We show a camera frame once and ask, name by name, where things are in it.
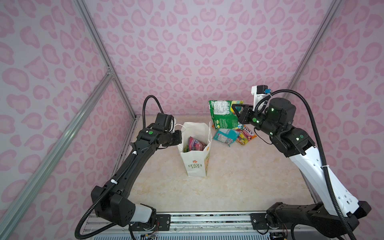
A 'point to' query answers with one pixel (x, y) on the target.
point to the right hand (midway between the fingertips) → (234, 104)
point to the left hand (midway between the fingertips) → (182, 136)
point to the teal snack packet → (228, 136)
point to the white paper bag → (196, 162)
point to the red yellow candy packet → (246, 134)
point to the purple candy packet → (195, 145)
